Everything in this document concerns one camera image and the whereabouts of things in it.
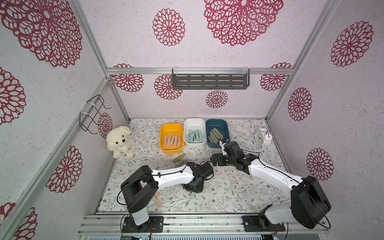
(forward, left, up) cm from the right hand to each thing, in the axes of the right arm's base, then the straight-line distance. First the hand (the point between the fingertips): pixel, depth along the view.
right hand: (216, 156), depth 87 cm
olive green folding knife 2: (+19, +2, -9) cm, 21 cm away
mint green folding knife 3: (+27, +17, -10) cm, 33 cm away
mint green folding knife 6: (+20, +18, -10) cm, 29 cm away
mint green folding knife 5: (+21, +7, -10) cm, 24 cm away
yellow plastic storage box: (+28, +33, -8) cm, 44 cm away
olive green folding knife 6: (+2, +19, -11) cm, 22 cm away
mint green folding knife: (+23, +11, -10) cm, 27 cm away
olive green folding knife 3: (+20, -1, -9) cm, 22 cm away
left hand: (-16, +13, -8) cm, 22 cm away
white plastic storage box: (+27, +13, -9) cm, 32 cm away
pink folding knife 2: (+17, +32, -9) cm, 37 cm away
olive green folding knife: (+23, -6, -10) cm, 26 cm away
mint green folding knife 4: (+22, +14, -9) cm, 28 cm away
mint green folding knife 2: (+23, +9, -10) cm, 26 cm away
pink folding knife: (+19, +34, -9) cm, 40 cm away
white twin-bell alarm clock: (+16, -32, -3) cm, 36 cm away
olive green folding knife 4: (+25, -2, -10) cm, 27 cm away
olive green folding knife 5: (+4, +23, -9) cm, 25 cm away
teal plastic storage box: (+32, -8, -9) cm, 34 cm away
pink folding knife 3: (+18, +29, -8) cm, 35 cm away
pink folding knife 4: (-24, +31, -10) cm, 41 cm away
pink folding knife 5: (-19, +33, -9) cm, 39 cm away
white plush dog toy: (+5, +56, +8) cm, 57 cm away
